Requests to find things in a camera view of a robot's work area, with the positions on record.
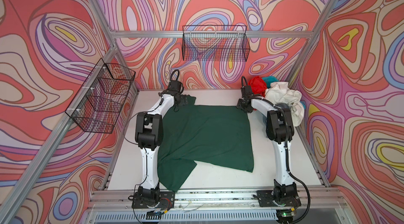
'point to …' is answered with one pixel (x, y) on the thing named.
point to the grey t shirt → (282, 105)
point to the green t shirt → (219, 135)
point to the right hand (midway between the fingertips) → (243, 109)
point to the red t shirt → (258, 86)
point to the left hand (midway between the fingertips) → (180, 100)
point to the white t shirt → (279, 93)
